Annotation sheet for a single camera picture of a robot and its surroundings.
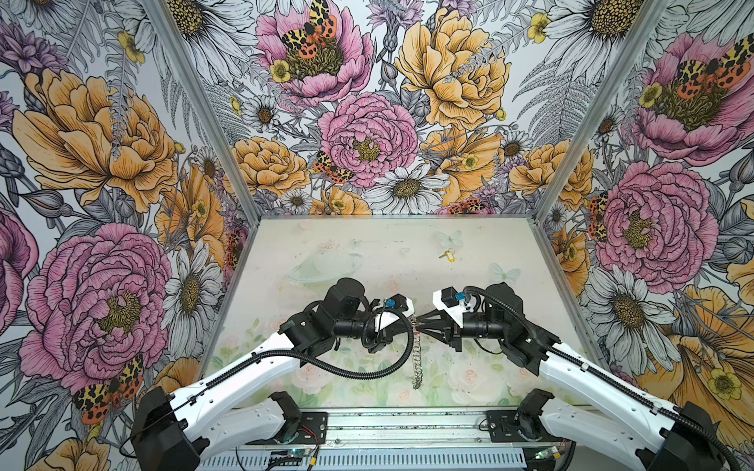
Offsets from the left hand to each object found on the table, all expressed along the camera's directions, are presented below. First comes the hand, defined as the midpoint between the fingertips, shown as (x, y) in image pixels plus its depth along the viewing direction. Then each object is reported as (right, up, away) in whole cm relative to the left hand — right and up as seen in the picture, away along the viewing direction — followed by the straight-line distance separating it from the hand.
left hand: (404, 332), depth 70 cm
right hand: (+4, 0, 0) cm, 4 cm away
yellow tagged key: (+19, +16, +41) cm, 48 cm away
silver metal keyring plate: (+3, -4, -3) cm, 6 cm away
